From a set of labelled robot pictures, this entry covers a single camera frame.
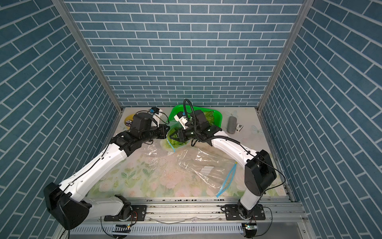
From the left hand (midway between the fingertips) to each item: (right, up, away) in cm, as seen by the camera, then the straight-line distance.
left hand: (174, 128), depth 75 cm
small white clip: (+42, -1, +33) cm, 54 cm away
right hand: (-1, -5, +1) cm, 5 cm away
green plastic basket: (-2, +2, +5) cm, 6 cm away
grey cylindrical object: (+37, +1, +33) cm, 50 cm away
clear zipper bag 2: (+20, -26, +12) cm, 35 cm away
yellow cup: (-34, +4, +21) cm, 40 cm away
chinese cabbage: (-1, -8, -1) cm, 8 cm away
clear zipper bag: (-9, -22, +17) cm, 29 cm away
